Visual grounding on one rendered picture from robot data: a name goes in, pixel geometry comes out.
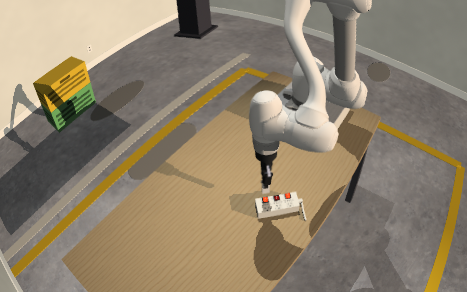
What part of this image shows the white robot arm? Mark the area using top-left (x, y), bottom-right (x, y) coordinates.
top-left (249, 0), bottom-right (372, 155)

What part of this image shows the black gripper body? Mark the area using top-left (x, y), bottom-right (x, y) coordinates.
top-left (255, 151), bottom-right (277, 170)

